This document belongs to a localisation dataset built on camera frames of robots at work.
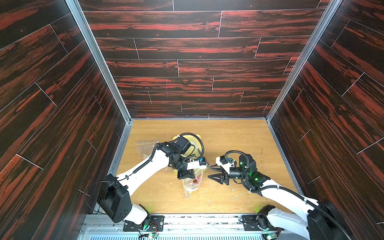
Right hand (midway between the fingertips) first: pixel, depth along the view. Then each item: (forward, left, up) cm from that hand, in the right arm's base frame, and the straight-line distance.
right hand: (211, 168), depth 77 cm
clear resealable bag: (-10, +10, +3) cm, 14 cm away
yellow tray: (+18, +8, -12) cm, 24 cm away
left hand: (-4, +9, -1) cm, 10 cm away
